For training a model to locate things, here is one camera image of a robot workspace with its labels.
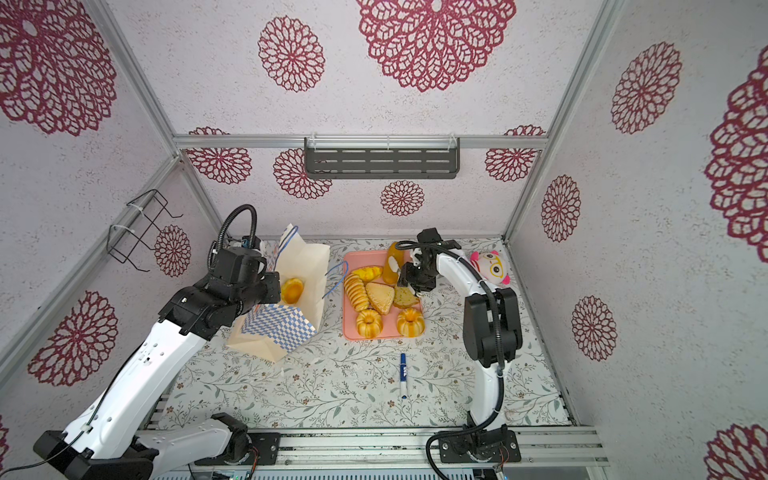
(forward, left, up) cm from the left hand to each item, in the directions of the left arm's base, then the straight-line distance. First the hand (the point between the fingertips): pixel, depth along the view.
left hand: (273, 285), depth 73 cm
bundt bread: (+2, -23, -24) cm, 33 cm away
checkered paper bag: (-6, +2, -12) cm, 13 cm away
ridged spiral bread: (+14, -18, -23) cm, 32 cm away
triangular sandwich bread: (+11, -26, -22) cm, 37 cm away
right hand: (+14, -35, -17) cm, 41 cm away
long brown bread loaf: (+21, -31, -16) cm, 41 cm away
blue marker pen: (-13, -32, -27) cm, 44 cm away
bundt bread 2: (+1, -35, -22) cm, 41 cm away
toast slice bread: (+12, -34, -25) cm, 44 cm away
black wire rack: (+9, +37, +7) cm, 38 cm away
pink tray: (+8, -23, -24) cm, 35 cm away
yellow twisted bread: (+22, -22, -24) cm, 39 cm away
